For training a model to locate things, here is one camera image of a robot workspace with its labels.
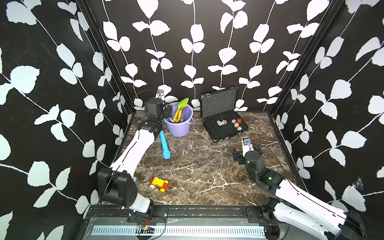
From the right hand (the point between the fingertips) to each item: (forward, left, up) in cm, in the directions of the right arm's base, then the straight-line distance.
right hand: (242, 143), depth 78 cm
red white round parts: (+30, -5, -18) cm, 35 cm away
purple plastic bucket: (+18, +36, -12) cm, 42 cm away
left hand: (+17, +45, +14) cm, 50 cm away
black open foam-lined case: (+37, +7, -16) cm, 41 cm away
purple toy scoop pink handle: (+28, +32, -7) cm, 43 cm away
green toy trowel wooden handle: (+26, +36, -5) cm, 45 cm away
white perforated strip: (-37, +33, -20) cm, 53 cm away
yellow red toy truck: (-17, +44, -15) cm, 49 cm away
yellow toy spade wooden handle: (+27, +39, -6) cm, 48 cm away
